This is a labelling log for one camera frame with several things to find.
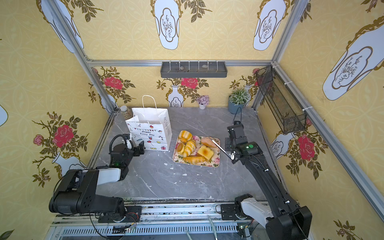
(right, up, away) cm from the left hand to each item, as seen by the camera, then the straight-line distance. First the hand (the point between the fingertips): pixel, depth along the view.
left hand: (132, 141), depth 92 cm
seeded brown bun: (+47, 0, +3) cm, 47 cm away
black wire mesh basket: (+90, +19, -9) cm, 92 cm away
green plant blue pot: (+69, +29, +14) cm, 77 cm away
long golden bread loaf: (+38, -9, -7) cm, 40 cm away
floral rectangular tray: (+51, -13, 0) cm, 52 cm away
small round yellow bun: (+29, -4, +1) cm, 29 cm away
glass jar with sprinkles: (-11, +19, +15) cm, 26 cm away
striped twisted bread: (+35, -3, -3) cm, 36 cm away
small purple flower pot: (+45, +29, +22) cm, 58 cm away
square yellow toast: (+45, -6, -2) cm, 46 cm away
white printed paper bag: (+16, +11, -14) cm, 24 cm away
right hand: (+62, +2, -13) cm, 63 cm away
